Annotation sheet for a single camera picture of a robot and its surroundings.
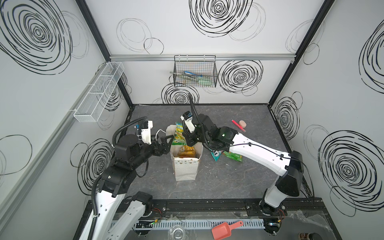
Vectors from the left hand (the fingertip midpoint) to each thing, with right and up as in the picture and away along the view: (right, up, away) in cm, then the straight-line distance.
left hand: (166, 136), depth 64 cm
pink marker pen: (+45, +2, +42) cm, 62 cm away
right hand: (+7, 0, +8) cm, 10 cm away
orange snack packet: (+8, -12, +23) cm, 27 cm away
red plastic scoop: (+26, -44, +4) cm, 51 cm away
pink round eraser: (+47, +4, +42) cm, 63 cm away
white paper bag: (+8, -17, +8) cm, 20 cm away
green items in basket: (+10, +30, +22) cm, 39 cm away
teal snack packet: (+25, -14, +26) cm, 39 cm away
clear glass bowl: (+4, -46, +5) cm, 46 cm away
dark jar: (+61, -40, -5) cm, 72 cm away
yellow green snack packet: (+5, -3, +10) cm, 11 cm away
